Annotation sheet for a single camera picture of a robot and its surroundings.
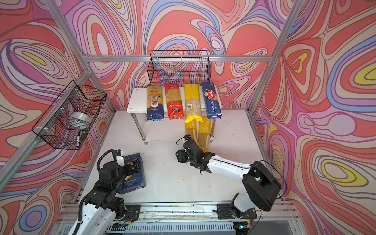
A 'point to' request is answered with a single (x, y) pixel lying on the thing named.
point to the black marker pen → (78, 139)
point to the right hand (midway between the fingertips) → (180, 157)
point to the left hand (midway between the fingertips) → (133, 158)
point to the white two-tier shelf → (137, 103)
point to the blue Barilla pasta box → (135, 180)
